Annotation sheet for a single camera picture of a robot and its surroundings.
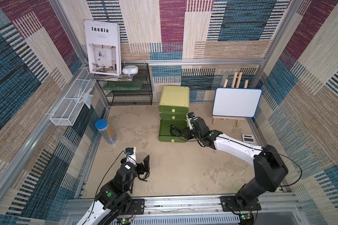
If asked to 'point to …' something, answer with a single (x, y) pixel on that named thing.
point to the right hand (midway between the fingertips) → (186, 127)
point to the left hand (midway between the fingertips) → (141, 156)
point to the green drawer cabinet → (172, 95)
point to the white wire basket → (68, 111)
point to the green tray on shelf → (123, 86)
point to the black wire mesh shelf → (143, 97)
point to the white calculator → (249, 139)
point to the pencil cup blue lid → (102, 125)
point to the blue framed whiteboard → (236, 102)
